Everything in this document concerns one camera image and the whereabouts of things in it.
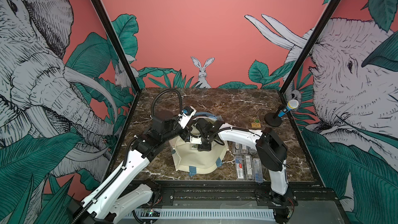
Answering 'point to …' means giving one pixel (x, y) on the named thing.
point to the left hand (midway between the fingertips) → (194, 118)
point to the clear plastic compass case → (237, 148)
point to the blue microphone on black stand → (273, 119)
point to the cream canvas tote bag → (186, 156)
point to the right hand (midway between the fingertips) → (198, 142)
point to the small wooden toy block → (256, 124)
